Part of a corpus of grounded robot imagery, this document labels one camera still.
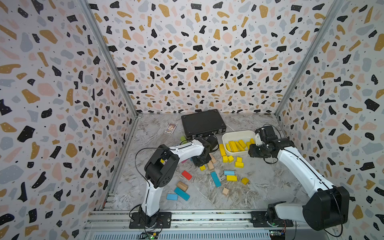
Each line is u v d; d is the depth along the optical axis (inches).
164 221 28.9
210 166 35.5
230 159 36.7
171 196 32.1
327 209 15.5
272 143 23.0
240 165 36.4
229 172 35.4
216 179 34.6
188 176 35.4
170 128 43.3
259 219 28.9
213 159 37.3
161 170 20.0
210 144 28.1
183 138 41.9
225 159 36.9
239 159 36.6
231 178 34.6
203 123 43.4
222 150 38.6
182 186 32.6
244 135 42.0
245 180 34.5
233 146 39.5
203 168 35.4
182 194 32.4
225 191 32.1
